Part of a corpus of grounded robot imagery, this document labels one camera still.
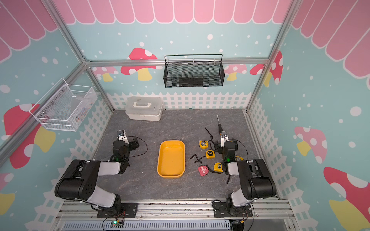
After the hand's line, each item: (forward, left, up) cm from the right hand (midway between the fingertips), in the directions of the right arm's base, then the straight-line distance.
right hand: (226, 139), depth 94 cm
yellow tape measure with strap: (-8, +11, -5) cm, 14 cm away
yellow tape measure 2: (-17, +7, -5) cm, 19 cm away
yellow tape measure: (-1, +15, -4) cm, 15 cm away
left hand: (0, +63, +2) cm, 63 cm away
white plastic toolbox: (+25, +56, +5) cm, 62 cm away
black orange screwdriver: (+16, +1, -6) cm, 17 cm away
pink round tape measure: (-19, +16, -6) cm, 25 cm away
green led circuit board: (-45, +62, -9) cm, 77 cm away
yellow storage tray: (-11, +36, -6) cm, 38 cm away
